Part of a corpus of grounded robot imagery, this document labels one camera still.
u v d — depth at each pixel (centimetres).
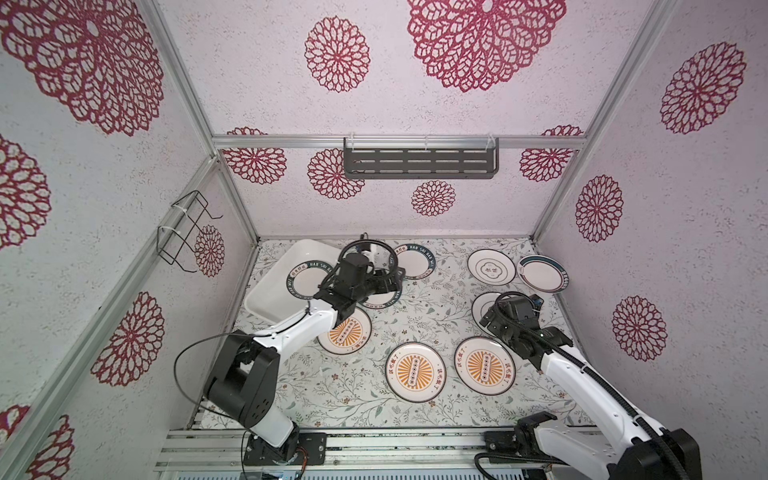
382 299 100
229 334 47
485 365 88
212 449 75
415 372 86
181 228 77
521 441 66
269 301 97
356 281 66
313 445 74
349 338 92
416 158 94
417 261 116
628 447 41
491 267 112
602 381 47
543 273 110
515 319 63
